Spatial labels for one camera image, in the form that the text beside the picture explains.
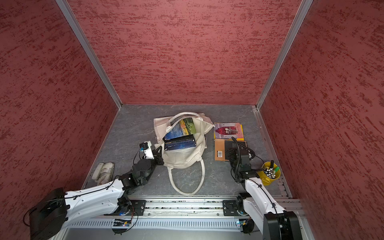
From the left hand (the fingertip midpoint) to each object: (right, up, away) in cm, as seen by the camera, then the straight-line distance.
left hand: (162, 149), depth 81 cm
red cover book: (+40, +9, +23) cm, 47 cm away
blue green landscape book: (+8, +11, +16) cm, 21 cm away
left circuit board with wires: (-19, -35, -8) cm, 40 cm away
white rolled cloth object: (-34, -14, +2) cm, 36 cm away
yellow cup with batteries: (+55, -8, -11) cm, 56 cm away
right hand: (+38, -6, +8) cm, 40 cm away
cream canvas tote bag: (+9, -7, +7) cm, 13 cm away
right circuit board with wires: (+44, -35, -10) cm, 57 cm away
